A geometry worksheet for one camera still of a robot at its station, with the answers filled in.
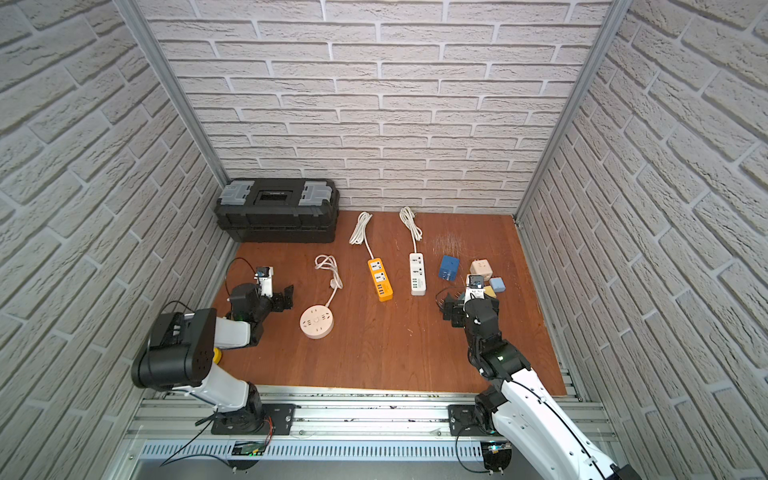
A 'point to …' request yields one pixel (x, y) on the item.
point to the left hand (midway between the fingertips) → (280, 280)
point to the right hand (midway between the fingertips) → (469, 295)
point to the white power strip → (417, 274)
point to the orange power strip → (381, 279)
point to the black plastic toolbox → (279, 210)
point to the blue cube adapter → (449, 268)
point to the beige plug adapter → (481, 267)
